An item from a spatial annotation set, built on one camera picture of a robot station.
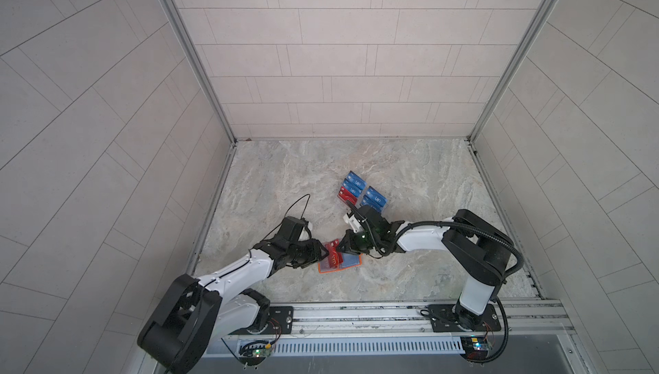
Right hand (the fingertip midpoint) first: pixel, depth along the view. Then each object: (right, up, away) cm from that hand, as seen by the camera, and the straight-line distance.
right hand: (335, 253), depth 83 cm
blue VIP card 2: (+14, +18, +5) cm, 23 cm away
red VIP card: (+3, +18, +10) cm, 21 cm away
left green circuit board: (-19, -19, -17) cm, 32 cm away
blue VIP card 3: (+5, +21, +9) cm, 24 cm away
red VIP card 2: (0, -1, -1) cm, 1 cm away
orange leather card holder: (+5, -1, -2) cm, 6 cm away
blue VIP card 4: (+11, +16, +6) cm, 21 cm away
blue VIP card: (+7, +23, +9) cm, 26 cm away
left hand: (-1, 0, 0) cm, 1 cm away
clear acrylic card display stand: (+8, +15, +6) cm, 18 cm away
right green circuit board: (+38, -20, -15) cm, 45 cm away
